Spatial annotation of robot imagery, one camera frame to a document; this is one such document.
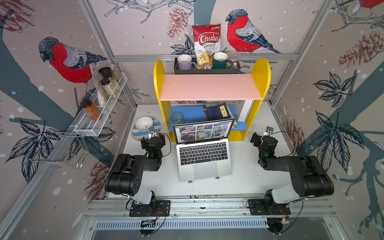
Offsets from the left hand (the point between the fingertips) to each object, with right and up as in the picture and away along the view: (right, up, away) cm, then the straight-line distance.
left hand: (154, 132), depth 93 cm
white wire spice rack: (-31, +5, -13) cm, 34 cm away
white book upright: (+55, +13, -10) cm, 57 cm away
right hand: (+69, -1, +1) cm, 69 cm away
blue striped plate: (-13, -3, +8) cm, 16 cm away
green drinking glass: (+15, +9, -3) cm, 18 cm away
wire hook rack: (-30, -4, -27) cm, 40 cm away
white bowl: (-11, +5, +11) cm, 16 cm away
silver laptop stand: (+31, -25, -11) cm, 42 cm away
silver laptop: (+30, -9, -10) cm, 33 cm away
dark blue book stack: (+40, +13, +2) cm, 42 cm away
